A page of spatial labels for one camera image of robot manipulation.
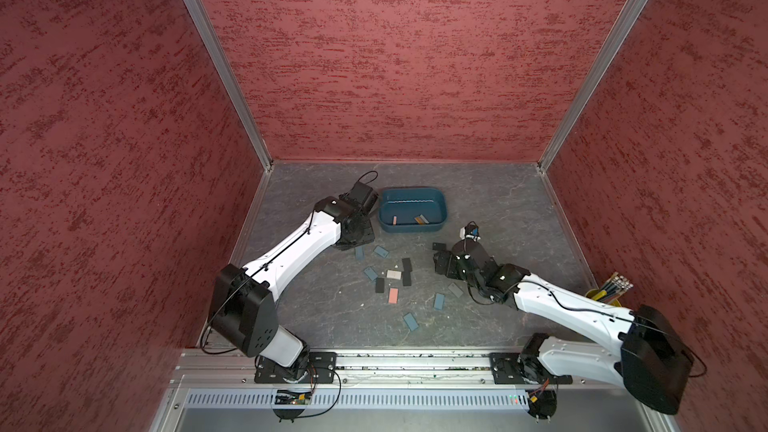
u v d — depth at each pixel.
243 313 0.42
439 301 0.85
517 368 0.73
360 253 0.95
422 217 1.01
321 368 0.73
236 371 0.76
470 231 0.76
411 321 0.82
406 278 0.90
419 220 1.02
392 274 0.90
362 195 0.66
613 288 0.73
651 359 0.40
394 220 1.01
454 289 0.87
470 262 0.63
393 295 0.86
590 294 0.77
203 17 0.79
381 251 0.95
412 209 1.06
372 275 0.90
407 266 0.92
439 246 0.98
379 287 0.89
